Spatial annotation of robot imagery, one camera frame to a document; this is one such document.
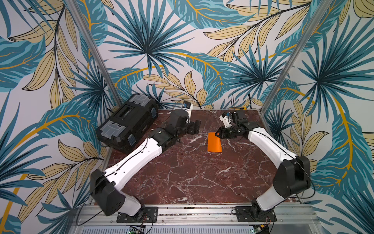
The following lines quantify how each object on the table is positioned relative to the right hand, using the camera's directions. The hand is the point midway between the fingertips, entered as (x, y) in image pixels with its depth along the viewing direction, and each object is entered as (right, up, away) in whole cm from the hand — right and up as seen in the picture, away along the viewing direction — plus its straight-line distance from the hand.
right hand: (217, 133), depth 86 cm
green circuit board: (-43, -47, -15) cm, 66 cm away
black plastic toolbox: (-50, +14, +10) cm, 52 cm away
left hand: (-14, +6, -12) cm, 20 cm away
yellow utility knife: (+30, +19, +36) cm, 50 cm away
